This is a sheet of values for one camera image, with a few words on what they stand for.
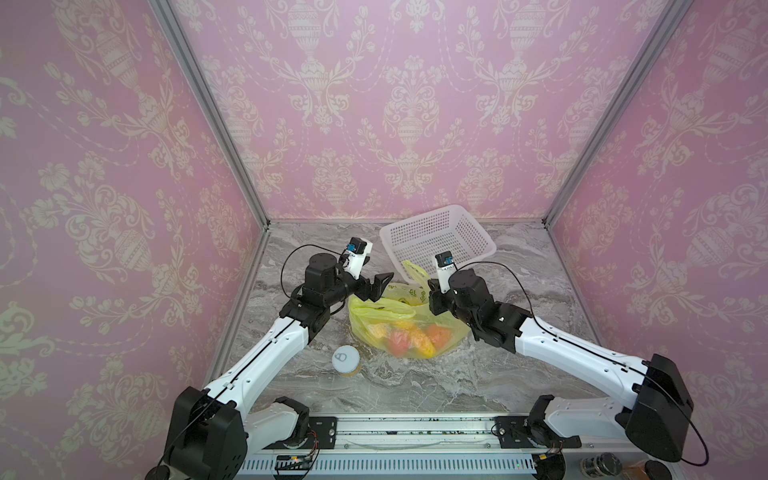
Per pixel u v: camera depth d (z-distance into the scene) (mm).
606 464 619
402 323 826
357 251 651
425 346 831
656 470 613
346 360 811
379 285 694
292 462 729
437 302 686
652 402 390
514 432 729
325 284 602
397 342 814
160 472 614
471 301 576
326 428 744
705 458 387
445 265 668
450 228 1166
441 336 828
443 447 732
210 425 397
